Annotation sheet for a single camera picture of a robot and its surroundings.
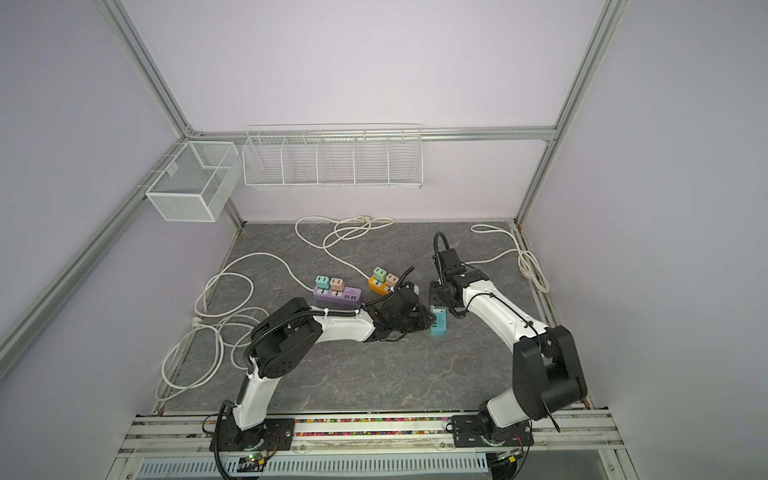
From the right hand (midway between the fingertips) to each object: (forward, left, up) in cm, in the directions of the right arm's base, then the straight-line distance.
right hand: (442, 297), depth 89 cm
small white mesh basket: (+38, +84, +14) cm, 93 cm away
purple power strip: (+4, +30, -6) cm, 31 cm away
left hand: (-6, +2, -6) cm, 9 cm away
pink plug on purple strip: (+6, +33, -1) cm, 33 cm away
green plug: (+10, +20, -2) cm, 22 cm away
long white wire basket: (+43, +35, +20) cm, 59 cm away
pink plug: (+8, +16, -2) cm, 17 cm away
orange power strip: (+8, +20, -6) cm, 22 cm away
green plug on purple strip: (+7, +38, -2) cm, 38 cm away
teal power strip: (-2, 0, -6) cm, 6 cm away
